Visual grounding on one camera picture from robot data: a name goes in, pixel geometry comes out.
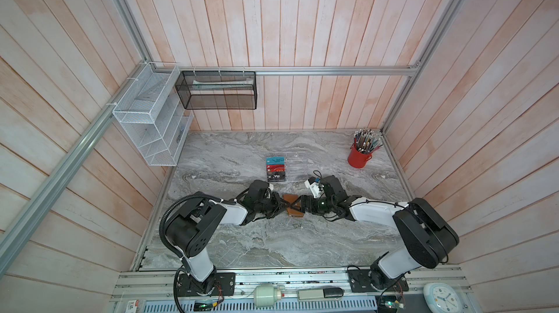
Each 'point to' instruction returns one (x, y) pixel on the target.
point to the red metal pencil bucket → (357, 159)
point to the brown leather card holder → (292, 212)
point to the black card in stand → (276, 176)
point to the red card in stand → (275, 168)
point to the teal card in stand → (275, 161)
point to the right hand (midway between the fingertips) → (297, 206)
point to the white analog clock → (440, 298)
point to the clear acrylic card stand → (296, 165)
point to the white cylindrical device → (266, 295)
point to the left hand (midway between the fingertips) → (291, 208)
